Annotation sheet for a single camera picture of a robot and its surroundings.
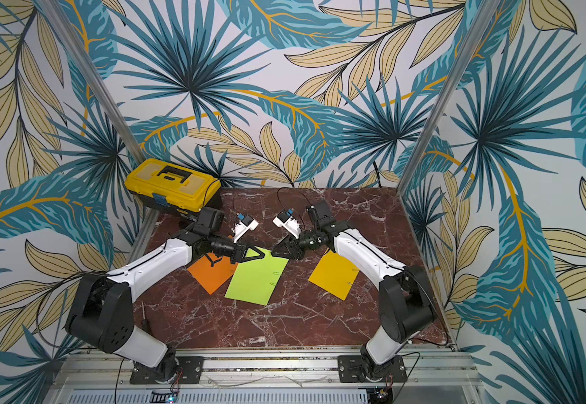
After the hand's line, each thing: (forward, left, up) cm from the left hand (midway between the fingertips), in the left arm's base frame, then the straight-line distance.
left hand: (261, 258), depth 78 cm
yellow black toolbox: (+28, +35, 0) cm, 45 cm away
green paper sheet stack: (-5, +2, -5) cm, 7 cm away
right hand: (+3, -5, 0) cm, 5 cm away
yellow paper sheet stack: (+3, -26, -17) cm, 31 cm away
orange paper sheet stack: (+2, +20, -18) cm, 26 cm away
